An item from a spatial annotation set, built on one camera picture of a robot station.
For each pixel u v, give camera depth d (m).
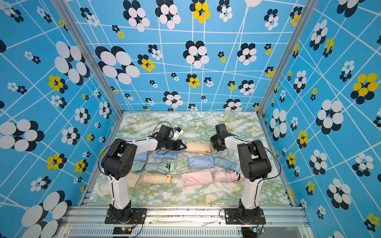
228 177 0.83
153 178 0.83
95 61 0.90
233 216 0.72
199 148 0.96
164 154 0.87
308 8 0.68
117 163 0.53
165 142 0.80
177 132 0.91
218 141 0.80
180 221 0.72
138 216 0.73
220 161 0.89
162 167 0.87
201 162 0.90
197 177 0.84
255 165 0.51
